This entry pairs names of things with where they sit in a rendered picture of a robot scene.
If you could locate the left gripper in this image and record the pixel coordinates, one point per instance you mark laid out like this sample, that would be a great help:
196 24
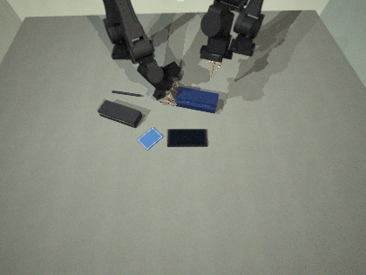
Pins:
205 55

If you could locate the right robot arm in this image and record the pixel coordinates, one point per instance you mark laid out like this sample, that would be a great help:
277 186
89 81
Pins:
140 51

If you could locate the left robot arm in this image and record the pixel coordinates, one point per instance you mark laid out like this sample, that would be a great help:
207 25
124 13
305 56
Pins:
219 19

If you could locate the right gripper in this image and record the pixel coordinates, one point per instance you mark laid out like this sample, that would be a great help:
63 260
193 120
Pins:
161 95

